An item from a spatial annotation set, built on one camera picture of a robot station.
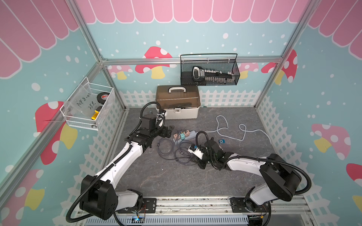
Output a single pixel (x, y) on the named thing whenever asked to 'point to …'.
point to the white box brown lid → (180, 101)
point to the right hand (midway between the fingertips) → (191, 158)
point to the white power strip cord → (239, 127)
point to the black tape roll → (102, 97)
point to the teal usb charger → (182, 136)
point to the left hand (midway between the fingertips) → (166, 126)
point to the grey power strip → (193, 134)
